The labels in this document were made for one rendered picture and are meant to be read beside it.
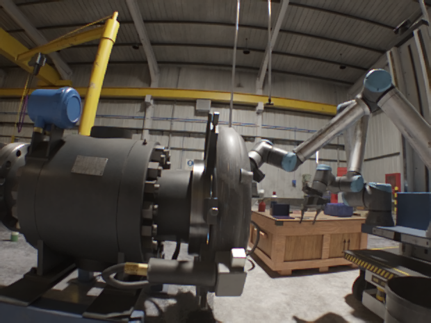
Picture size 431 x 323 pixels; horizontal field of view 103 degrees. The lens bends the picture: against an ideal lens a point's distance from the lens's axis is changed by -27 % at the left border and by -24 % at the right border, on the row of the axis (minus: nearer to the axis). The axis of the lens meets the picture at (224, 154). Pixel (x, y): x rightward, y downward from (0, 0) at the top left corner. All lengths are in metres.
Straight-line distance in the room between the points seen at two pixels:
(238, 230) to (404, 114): 0.81
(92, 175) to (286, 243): 1.54
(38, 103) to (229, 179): 0.78
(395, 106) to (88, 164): 1.24
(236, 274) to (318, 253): 1.50
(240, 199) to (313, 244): 1.42
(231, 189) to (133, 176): 0.35
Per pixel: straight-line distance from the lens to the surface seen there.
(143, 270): 0.70
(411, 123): 1.07
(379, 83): 1.09
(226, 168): 0.72
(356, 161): 1.38
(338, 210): 2.31
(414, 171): 1.65
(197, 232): 0.86
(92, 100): 4.69
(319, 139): 1.16
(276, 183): 12.21
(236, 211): 0.70
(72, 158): 0.94
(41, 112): 1.01
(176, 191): 0.91
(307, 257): 2.06
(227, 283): 0.68
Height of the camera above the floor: 0.70
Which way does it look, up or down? 9 degrees up
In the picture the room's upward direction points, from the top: 4 degrees clockwise
